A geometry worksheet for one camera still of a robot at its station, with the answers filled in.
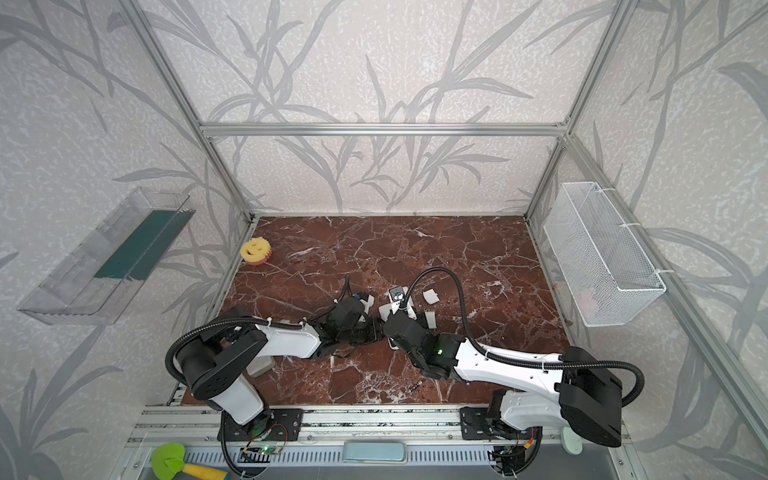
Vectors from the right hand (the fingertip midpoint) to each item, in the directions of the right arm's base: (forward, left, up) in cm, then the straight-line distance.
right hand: (395, 302), depth 80 cm
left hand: (-2, +1, -11) cm, 11 cm away
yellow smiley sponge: (+26, +51, -11) cm, 58 cm away
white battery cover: (+9, -11, -14) cm, 20 cm away
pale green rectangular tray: (-33, +4, -8) cm, 34 cm away
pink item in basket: (-3, -48, +6) cm, 49 cm away
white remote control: (+4, +4, -14) cm, 15 cm away
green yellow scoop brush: (-34, +52, -11) cm, 63 cm away
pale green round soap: (-31, -42, -12) cm, 53 cm away
